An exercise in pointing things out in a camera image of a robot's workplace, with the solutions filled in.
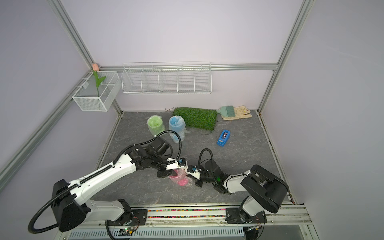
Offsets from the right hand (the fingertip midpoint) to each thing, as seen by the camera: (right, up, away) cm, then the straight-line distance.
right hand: (186, 171), depth 83 cm
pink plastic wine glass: (-3, -5, -1) cm, 6 cm away
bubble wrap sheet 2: (-7, +27, +10) cm, 29 cm away
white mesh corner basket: (-54, +46, +5) cm, 71 cm away
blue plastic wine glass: (-7, +27, +10) cm, 30 cm away
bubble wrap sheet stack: (+3, -5, -1) cm, 6 cm away
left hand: (-5, +4, -9) cm, 11 cm away
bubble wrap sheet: (-22, +27, +13) cm, 37 cm away
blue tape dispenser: (+24, +17, +17) cm, 34 cm away
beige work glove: (+41, +37, +37) cm, 66 cm away
